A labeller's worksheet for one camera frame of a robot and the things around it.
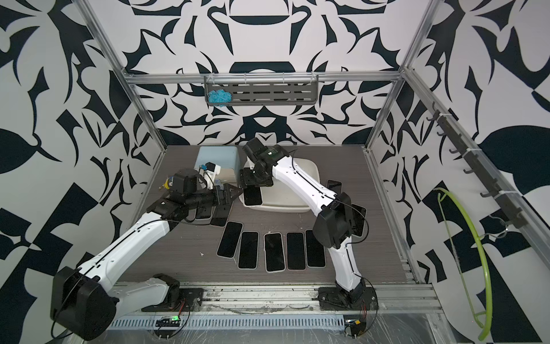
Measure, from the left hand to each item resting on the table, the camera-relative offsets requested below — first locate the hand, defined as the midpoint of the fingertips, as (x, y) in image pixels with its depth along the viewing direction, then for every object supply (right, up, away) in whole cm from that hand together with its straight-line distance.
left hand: (232, 187), depth 78 cm
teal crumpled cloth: (-8, +36, +13) cm, 40 cm away
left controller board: (-21, -45, -5) cm, 50 cm away
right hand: (+5, +3, +6) cm, 8 cm away
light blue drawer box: (-7, +12, +18) cm, 23 cm away
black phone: (-15, -11, +14) cm, 23 cm away
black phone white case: (+23, -26, +5) cm, 35 cm away
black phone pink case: (+5, -25, +7) cm, 27 cm away
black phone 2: (-8, -13, +15) cm, 21 cm away
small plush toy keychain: (-35, -1, +22) cm, 41 cm away
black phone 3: (-3, -22, +9) cm, 24 cm away
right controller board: (+41, -45, -7) cm, 62 cm away
